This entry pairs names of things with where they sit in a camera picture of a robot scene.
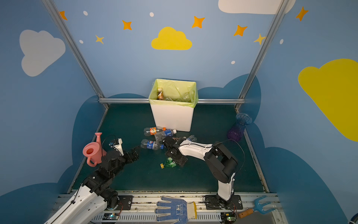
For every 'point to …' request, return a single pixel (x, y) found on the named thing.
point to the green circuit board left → (111, 216)
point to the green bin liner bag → (176, 92)
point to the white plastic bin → (176, 115)
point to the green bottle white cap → (168, 163)
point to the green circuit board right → (228, 218)
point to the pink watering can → (94, 151)
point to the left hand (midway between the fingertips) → (135, 149)
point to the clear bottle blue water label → (168, 132)
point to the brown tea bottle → (160, 95)
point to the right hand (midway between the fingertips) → (173, 157)
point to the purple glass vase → (236, 132)
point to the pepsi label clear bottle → (151, 144)
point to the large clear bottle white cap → (186, 97)
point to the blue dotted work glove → (180, 210)
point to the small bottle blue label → (192, 138)
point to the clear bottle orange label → (154, 130)
